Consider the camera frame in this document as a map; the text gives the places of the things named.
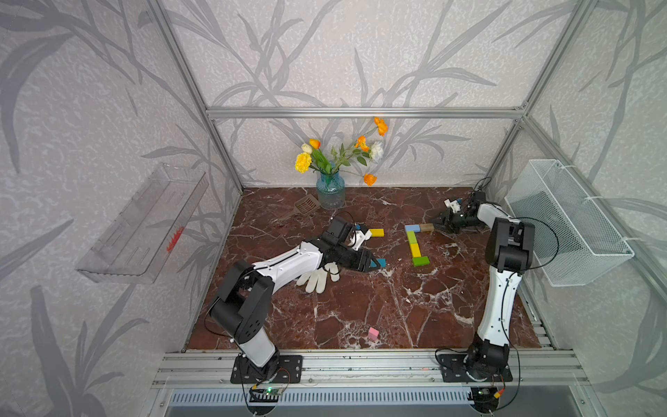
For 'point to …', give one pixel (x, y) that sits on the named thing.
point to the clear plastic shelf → (134, 248)
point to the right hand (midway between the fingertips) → (432, 221)
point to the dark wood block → (427, 228)
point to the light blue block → (416, 228)
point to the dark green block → (420, 261)
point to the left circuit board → (265, 394)
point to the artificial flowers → (312, 157)
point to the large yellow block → (377, 232)
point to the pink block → (373, 334)
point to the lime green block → (412, 236)
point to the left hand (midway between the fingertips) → (373, 265)
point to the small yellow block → (415, 250)
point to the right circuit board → (485, 398)
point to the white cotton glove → (315, 280)
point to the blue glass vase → (331, 191)
